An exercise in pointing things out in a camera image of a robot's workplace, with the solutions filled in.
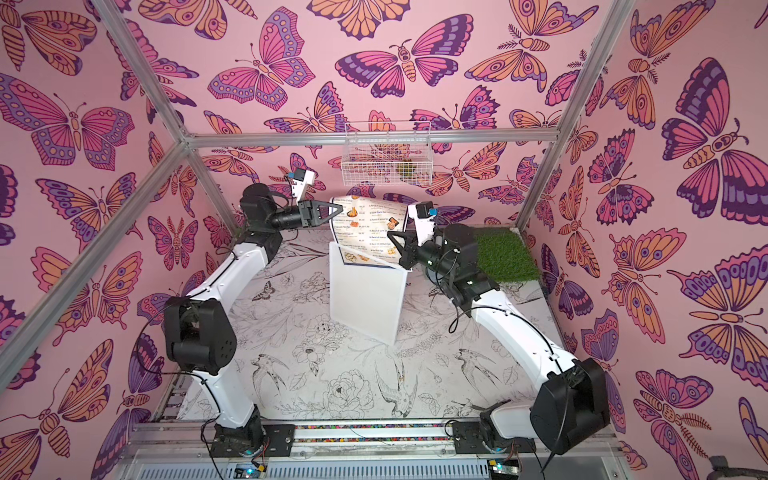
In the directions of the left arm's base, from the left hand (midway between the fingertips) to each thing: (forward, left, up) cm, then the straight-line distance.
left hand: (345, 212), depth 75 cm
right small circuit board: (-49, -38, -37) cm, 72 cm away
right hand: (-6, -12, -1) cm, 13 cm away
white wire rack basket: (+30, -10, -2) cm, 31 cm away
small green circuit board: (-51, +22, -38) cm, 67 cm away
